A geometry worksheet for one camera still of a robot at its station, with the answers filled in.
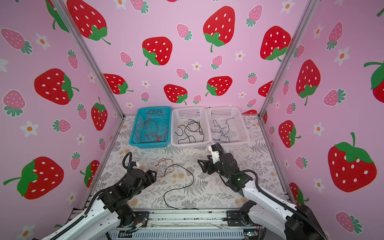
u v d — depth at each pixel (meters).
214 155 0.70
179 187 0.85
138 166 0.73
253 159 0.96
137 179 0.60
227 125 1.14
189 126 1.11
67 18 0.71
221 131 1.07
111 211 0.54
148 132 1.11
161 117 1.19
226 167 0.59
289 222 0.40
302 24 0.74
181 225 0.73
